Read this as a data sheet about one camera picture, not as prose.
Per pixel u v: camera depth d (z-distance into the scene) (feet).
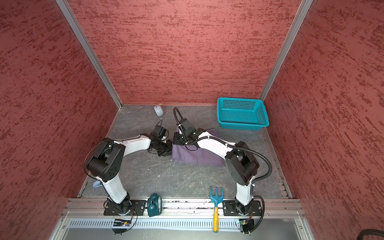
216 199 2.47
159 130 2.60
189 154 2.91
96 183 2.59
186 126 2.25
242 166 1.55
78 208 2.49
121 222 2.37
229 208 2.43
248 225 2.34
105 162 1.60
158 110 3.50
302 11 2.38
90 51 2.88
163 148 2.74
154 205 2.24
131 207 2.40
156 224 2.54
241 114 3.82
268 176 1.49
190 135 2.24
